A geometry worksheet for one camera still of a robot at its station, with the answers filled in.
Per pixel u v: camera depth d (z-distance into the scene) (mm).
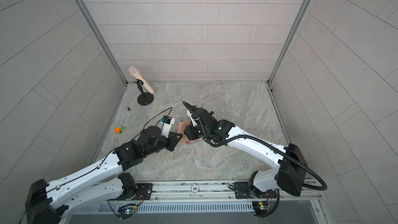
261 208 676
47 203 382
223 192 723
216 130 538
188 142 853
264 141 450
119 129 889
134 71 867
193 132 640
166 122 634
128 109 996
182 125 708
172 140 622
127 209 648
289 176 381
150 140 538
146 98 1053
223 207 680
